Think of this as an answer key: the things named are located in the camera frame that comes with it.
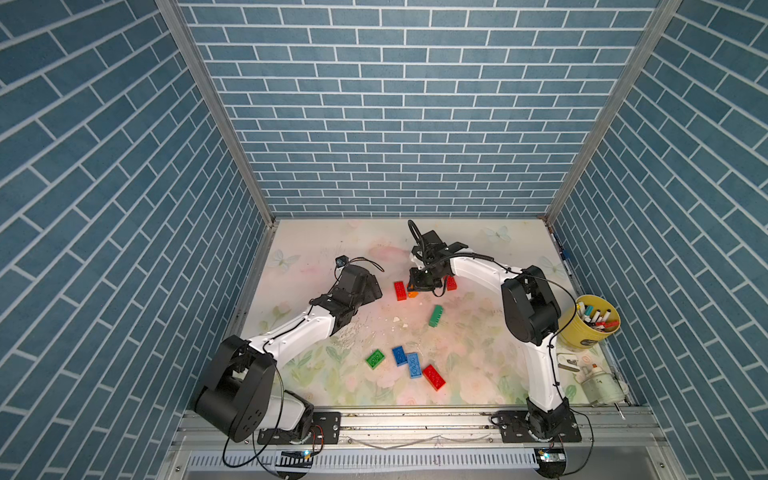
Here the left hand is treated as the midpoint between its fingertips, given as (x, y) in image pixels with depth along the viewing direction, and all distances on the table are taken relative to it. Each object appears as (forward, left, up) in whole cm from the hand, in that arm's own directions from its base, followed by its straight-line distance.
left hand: (374, 286), depth 89 cm
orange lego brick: (+2, -12, -7) cm, 14 cm away
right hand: (+4, -12, -6) cm, 14 cm away
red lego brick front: (-24, -17, -9) cm, 30 cm away
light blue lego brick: (-20, -12, -11) cm, 25 cm away
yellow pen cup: (-10, -62, +1) cm, 63 cm away
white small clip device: (-19, -55, -8) cm, 59 cm away
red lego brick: (+3, -8, -8) cm, 12 cm away
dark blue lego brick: (-18, -8, -10) cm, 21 cm away
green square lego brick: (-18, -1, -9) cm, 21 cm away
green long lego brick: (-6, -19, -7) cm, 21 cm away
